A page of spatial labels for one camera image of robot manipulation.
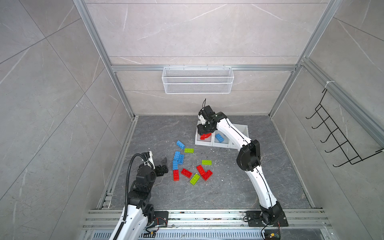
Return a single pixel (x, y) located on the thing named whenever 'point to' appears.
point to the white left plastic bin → (207, 141)
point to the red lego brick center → (200, 169)
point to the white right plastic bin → (243, 128)
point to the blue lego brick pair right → (181, 159)
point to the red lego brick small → (186, 173)
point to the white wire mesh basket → (198, 80)
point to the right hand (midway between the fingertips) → (201, 129)
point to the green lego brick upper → (189, 150)
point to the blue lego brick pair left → (177, 155)
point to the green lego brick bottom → (195, 179)
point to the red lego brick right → (207, 175)
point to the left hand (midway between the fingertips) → (157, 157)
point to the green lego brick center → (206, 162)
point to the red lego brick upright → (176, 175)
